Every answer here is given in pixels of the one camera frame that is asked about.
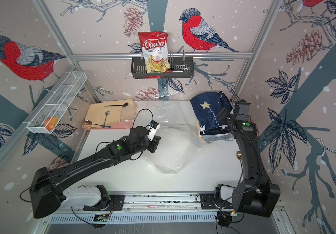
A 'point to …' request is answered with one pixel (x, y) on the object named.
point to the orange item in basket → (52, 123)
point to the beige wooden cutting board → (110, 111)
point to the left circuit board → (101, 217)
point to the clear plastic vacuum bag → (179, 143)
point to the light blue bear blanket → (228, 136)
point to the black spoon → (124, 105)
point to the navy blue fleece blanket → (207, 106)
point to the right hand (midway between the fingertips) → (223, 112)
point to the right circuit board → (233, 213)
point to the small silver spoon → (106, 113)
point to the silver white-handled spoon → (120, 115)
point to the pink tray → (125, 125)
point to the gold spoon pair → (238, 155)
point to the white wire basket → (49, 113)
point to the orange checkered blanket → (198, 126)
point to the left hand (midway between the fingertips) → (162, 135)
